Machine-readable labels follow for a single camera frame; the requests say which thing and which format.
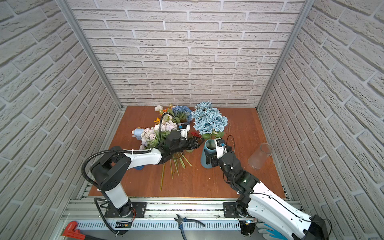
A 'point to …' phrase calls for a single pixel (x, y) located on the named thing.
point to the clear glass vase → (259, 157)
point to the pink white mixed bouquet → (153, 138)
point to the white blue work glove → (264, 229)
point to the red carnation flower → (196, 134)
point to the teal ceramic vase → (210, 144)
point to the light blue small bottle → (137, 133)
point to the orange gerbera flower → (158, 119)
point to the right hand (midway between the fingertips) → (213, 146)
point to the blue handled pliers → (180, 220)
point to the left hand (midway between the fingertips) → (201, 138)
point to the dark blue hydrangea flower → (183, 113)
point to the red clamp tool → (69, 231)
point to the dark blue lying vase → (139, 168)
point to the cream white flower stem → (160, 108)
